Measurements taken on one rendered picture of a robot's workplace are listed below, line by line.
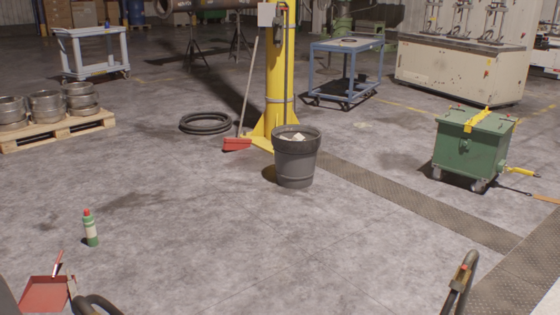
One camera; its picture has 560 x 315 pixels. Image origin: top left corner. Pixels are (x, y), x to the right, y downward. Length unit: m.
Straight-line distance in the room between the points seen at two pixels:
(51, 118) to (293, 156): 2.77
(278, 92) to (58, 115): 2.37
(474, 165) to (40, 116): 4.16
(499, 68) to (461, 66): 0.54
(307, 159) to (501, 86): 3.65
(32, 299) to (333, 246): 1.70
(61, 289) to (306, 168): 1.84
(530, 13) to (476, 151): 3.34
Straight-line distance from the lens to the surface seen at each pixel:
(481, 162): 3.40
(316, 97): 5.40
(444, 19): 7.19
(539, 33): 9.49
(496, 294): 2.49
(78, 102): 4.89
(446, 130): 3.41
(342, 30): 12.21
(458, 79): 6.23
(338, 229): 2.73
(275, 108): 3.96
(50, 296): 2.45
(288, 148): 3.00
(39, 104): 4.75
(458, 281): 1.62
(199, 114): 4.84
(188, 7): 7.53
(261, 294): 2.20
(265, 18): 3.74
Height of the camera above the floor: 1.48
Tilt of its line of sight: 23 degrees down
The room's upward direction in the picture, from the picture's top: 1 degrees clockwise
